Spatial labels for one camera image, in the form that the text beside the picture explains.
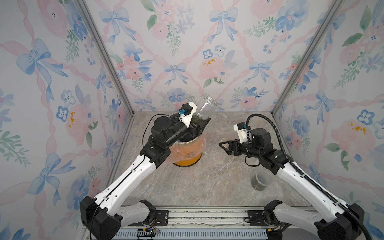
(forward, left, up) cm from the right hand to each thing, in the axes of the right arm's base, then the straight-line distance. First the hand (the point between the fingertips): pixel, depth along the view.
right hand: (226, 142), depth 74 cm
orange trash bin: (-2, +19, -19) cm, 27 cm away
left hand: (+2, +12, +19) cm, 23 cm away
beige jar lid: (+1, +1, 0) cm, 2 cm away
